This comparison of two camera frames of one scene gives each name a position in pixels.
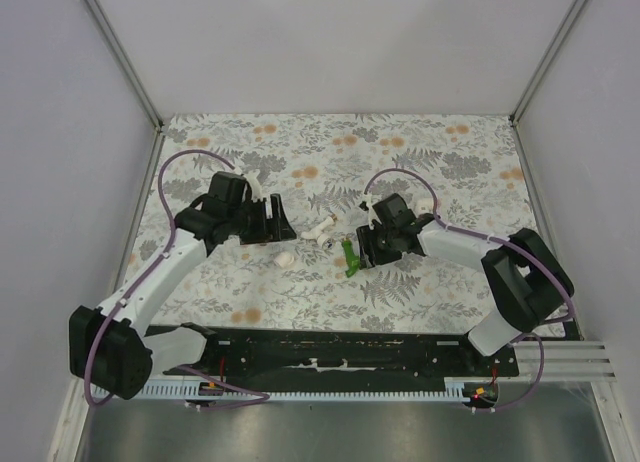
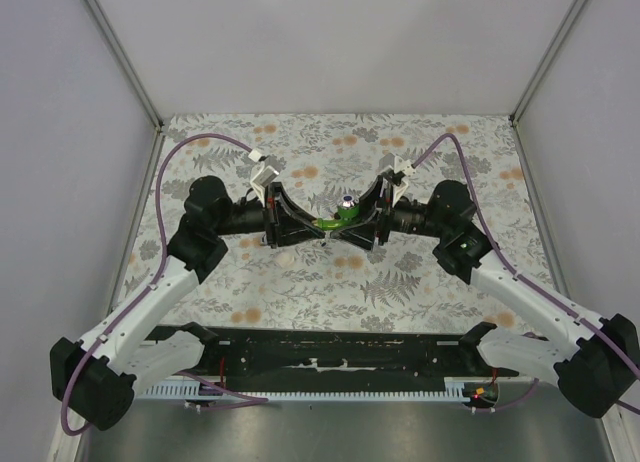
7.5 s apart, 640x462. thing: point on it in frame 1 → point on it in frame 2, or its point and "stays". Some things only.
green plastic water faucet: (353, 259) → (347, 216)
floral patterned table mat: (326, 171) stays
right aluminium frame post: (556, 50) stays
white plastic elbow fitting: (284, 259) stays
